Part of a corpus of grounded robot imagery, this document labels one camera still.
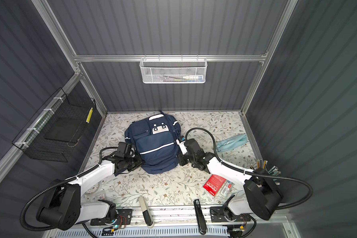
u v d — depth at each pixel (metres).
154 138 0.95
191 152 0.66
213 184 0.83
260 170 0.45
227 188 0.81
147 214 0.71
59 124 0.75
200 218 0.70
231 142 0.94
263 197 0.43
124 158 0.70
